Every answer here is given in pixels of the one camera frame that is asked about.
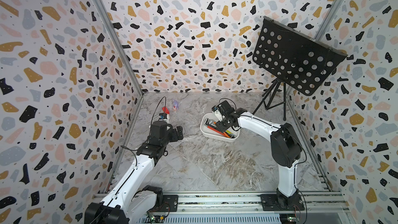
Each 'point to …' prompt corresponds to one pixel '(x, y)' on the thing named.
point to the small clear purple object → (175, 105)
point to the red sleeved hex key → (216, 131)
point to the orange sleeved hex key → (227, 135)
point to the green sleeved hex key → (229, 132)
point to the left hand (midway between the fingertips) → (175, 127)
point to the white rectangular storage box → (211, 132)
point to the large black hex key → (216, 128)
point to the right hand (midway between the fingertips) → (221, 123)
